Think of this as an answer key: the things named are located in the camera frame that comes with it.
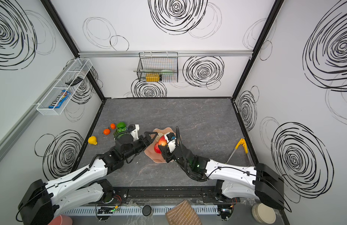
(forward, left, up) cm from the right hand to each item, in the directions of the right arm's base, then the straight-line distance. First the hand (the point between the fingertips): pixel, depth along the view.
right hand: (162, 143), depth 73 cm
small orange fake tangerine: (+21, +38, -15) cm, 46 cm away
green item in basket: (+43, +1, +16) cm, 46 cm away
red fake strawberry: (0, -1, +3) cm, 3 cm away
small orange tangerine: (+17, +42, -17) cm, 48 cm away
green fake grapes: (+16, +32, -13) cm, 38 cm away
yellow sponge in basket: (+38, +8, +14) cm, 42 cm away
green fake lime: (+22, +33, -15) cm, 42 cm away
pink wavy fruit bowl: (+2, +9, -15) cm, 18 cm away
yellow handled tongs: (+10, -51, -17) cm, 55 cm away
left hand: (+4, +3, +1) cm, 5 cm away
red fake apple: (+3, +5, -12) cm, 13 cm away
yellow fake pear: (+9, +48, -15) cm, 51 cm away
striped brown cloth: (-29, -11, -17) cm, 35 cm away
